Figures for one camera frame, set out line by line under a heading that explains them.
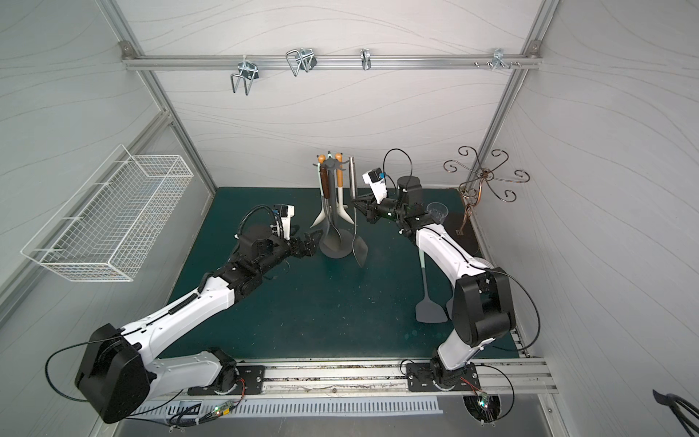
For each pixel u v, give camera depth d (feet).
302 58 2.52
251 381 2.40
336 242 2.97
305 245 2.30
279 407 2.31
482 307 1.48
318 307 2.88
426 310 2.77
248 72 2.57
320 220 3.05
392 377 2.46
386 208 2.39
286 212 2.23
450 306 2.82
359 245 3.00
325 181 2.44
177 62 2.60
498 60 2.51
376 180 2.31
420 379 2.40
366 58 2.57
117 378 1.28
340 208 2.95
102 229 2.20
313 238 2.28
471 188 4.07
